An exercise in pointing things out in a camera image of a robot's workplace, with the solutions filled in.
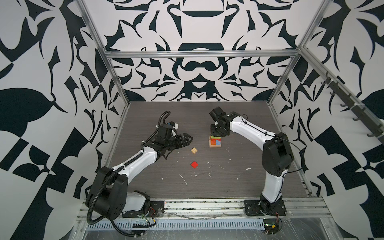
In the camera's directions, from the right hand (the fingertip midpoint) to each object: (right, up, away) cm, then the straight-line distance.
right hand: (215, 132), depth 91 cm
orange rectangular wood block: (-1, -7, +5) cm, 9 cm away
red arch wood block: (-1, -5, +6) cm, 8 cm away
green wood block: (-2, -2, -5) cm, 6 cm away
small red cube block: (-12, -19, -2) cm, 23 cm away
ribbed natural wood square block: (-13, -11, +2) cm, 17 cm away
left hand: (-16, -3, -7) cm, 18 cm away
